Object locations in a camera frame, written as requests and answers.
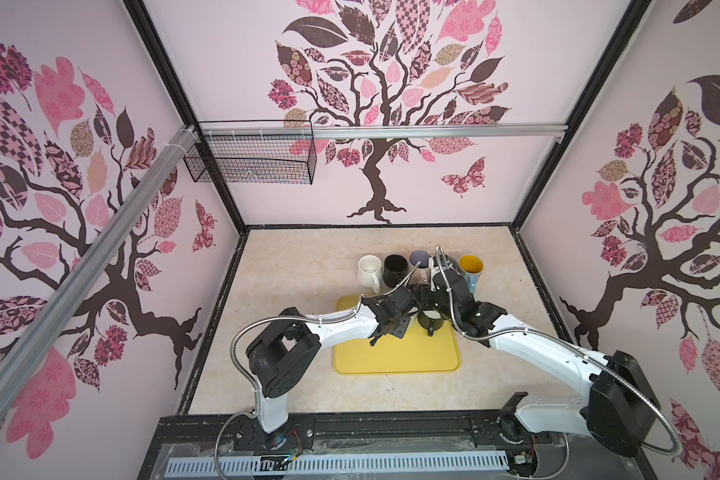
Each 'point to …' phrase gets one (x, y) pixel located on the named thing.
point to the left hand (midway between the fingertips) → (395, 324)
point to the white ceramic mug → (369, 271)
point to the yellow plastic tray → (418, 352)
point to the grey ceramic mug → (453, 264)
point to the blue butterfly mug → (471, 267)
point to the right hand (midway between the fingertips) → (419, 282)
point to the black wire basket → (251, 161)
